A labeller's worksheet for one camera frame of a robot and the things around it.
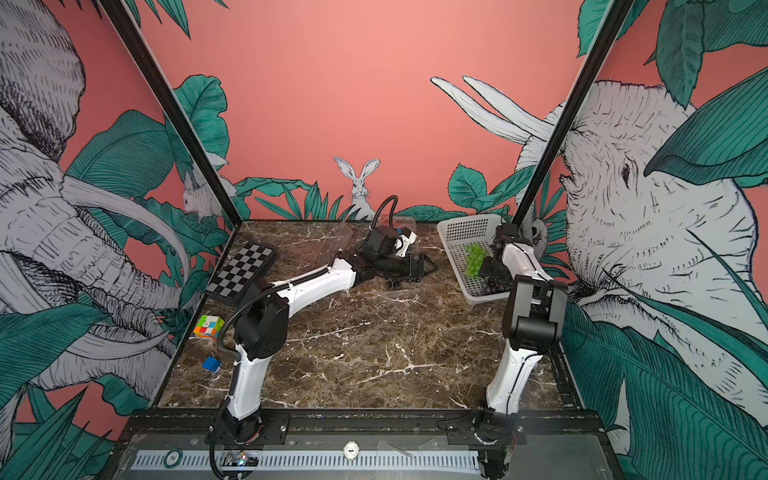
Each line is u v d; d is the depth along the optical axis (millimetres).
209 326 859
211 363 827
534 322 524
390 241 715
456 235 1113
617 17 697
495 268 801
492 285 982
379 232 701
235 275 998
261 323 521
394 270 763
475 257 1048
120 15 687
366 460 701
